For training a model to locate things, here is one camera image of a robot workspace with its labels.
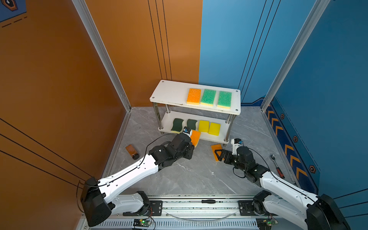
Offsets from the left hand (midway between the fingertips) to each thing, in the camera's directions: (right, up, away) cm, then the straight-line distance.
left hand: (191, 145), depth 76 cm
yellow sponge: (+16, +7, +21) cm, 27 cm away
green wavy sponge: (0, +11, +24) cm, 26 cm away
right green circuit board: (+37, -38, -5) cm, 53 cm away
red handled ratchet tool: (+52, -10, +15) cm, 55 cm away
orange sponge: (+2, +4, +1) cm, 5 cm away
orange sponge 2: (+18, -5, +20) cm, 28 cm away
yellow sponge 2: (+9, +9, +24) cm, 27 cm away
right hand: (+16, -6, +8) cm, 19 cm away
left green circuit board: (-24, -38, -5) cm, 45 cm away
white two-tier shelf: (-12, +25, +3) cm, 28 cm away
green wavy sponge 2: (-10, +10, +24) cm, 27 cm away
